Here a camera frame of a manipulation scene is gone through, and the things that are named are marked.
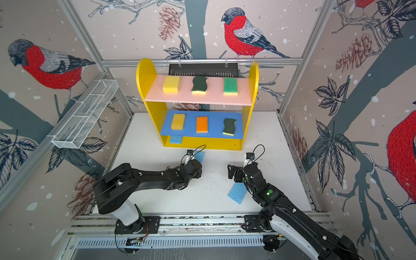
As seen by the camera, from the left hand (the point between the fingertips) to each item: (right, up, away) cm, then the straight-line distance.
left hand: (199, 164), depth 91 cm
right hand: (+19, +1, -9) cm, 21 cm away
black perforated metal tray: (+11, +56, +6) cm, 57 cm away
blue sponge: (-17, +13, +13) cm, 25 cm away
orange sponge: (+1, +23, +2) cm, 23 cm away
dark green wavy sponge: (+17, +21, +1) cm, 28 cm away
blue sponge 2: (+21, -13, -9) cm, 26 cm away
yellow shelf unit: (-3, +32, +36) cm, 48 cm away
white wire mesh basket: (-56, +28, -12) cm, 64 cm away
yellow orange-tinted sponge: (-14, +24, +5) cm, 28 cm away
